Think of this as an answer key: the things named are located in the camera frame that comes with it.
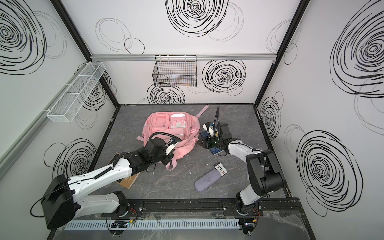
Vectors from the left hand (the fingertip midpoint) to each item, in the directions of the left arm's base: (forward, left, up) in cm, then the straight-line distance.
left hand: (174, 148), depth 80 cm
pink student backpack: (+19, -5, -6) cm, 20 cm away
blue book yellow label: (+6, -24, -13) cm, 28 cm away
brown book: (-16, +25, -12) cm, 32 cm away
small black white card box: (-5, -26, -13) cm, 30 cm away
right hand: (+6, -13, -4) cm, 15 cm away
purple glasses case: (-14, -17, -10) cm, 25 cm away
